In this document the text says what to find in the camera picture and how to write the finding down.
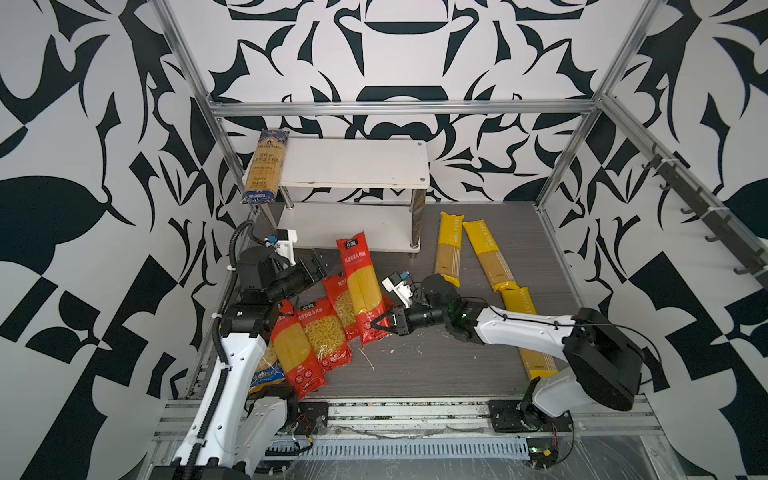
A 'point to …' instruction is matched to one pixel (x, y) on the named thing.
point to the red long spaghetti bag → (364, 292)
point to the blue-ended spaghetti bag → (265, 166)
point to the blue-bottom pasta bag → (269, 372)
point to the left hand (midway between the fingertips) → (335, 253)
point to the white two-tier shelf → (354, 193)
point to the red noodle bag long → (300, 368)
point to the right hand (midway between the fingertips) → (375, 327)
